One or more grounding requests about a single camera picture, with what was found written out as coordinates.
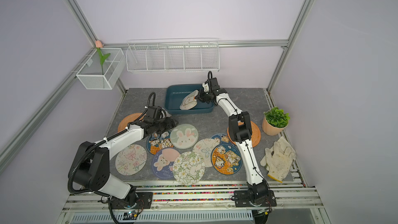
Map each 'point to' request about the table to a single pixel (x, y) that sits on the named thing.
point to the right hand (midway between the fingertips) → (193, 96)
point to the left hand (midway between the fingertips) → (174, 125)
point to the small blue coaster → (223, 139)
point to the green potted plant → (274, 121)
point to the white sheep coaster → (189, 102)
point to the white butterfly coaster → (204, 147)
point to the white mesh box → (103, 68)
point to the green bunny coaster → (184, 136)
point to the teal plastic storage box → (174, 94)
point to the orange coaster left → (129, 118)
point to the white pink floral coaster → (130, 159)
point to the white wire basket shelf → (176, 55)
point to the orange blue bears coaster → (226, 159)
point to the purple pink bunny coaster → (162, 163)
